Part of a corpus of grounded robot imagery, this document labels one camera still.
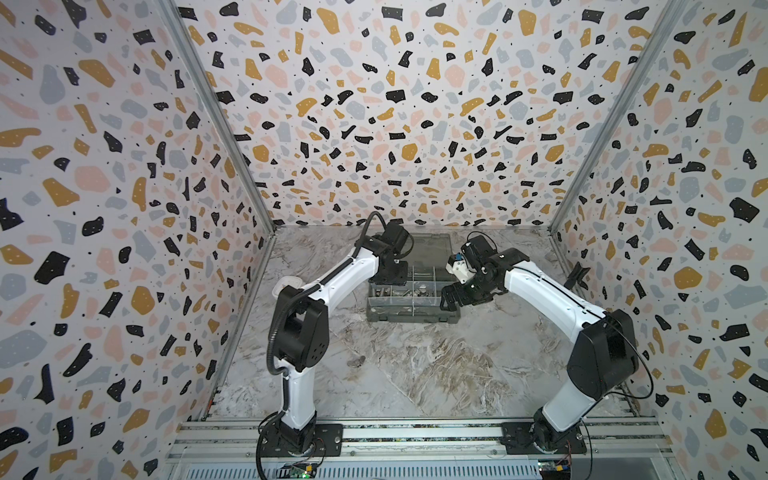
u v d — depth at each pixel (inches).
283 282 39.6
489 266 24.6
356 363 33.7
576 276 33.0
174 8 27.2
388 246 26.4
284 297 20.0
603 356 17.5
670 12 28.1
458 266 31.6
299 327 19.7
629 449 30.0
